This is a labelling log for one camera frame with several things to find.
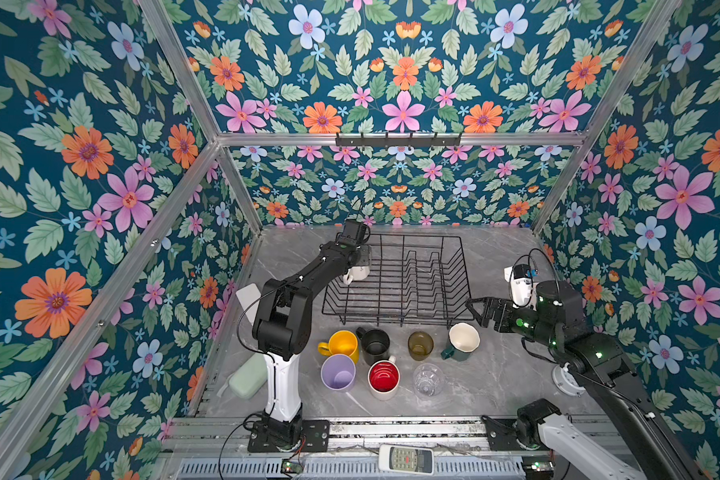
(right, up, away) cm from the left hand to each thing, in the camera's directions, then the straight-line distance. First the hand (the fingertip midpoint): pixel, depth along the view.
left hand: (363, 246), depth 97 cm
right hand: (+29, -14, -28) cm, 43 cm away
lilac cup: (-6, -36, -13) cm, 39 cm away
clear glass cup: (+19, -38, -15) cm, 45 cm away
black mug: (+4, -29, -11) cm, 31 cm away
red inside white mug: (+6, -38, -14) cm, 41 cm away
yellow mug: (-6, -28, -12) cm, 31 cm away
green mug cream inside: (+30, -28, -10) cm, 42 cm away
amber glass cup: (+17, -30, -9) cm, 36 cm away
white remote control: (+12, -51, -27) cm, 59 cm away
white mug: (-2, -9, +1) cm, 9 cm away
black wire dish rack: (+17, -10, +3) cm, 20 cm away
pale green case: (-29, -36, -19) cm, 50 cm away
